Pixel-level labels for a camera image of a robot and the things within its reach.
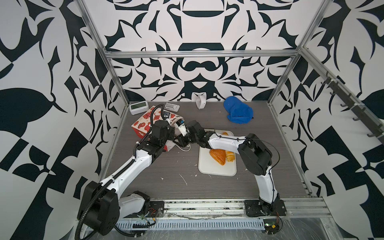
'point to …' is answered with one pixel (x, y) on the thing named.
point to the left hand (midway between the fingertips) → (168, 122)
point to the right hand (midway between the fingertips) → (175, 137)
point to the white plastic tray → (208, 165)
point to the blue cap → (238, 112)
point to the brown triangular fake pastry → (219, 155)
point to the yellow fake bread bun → (225, 133)
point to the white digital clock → (138, 107)
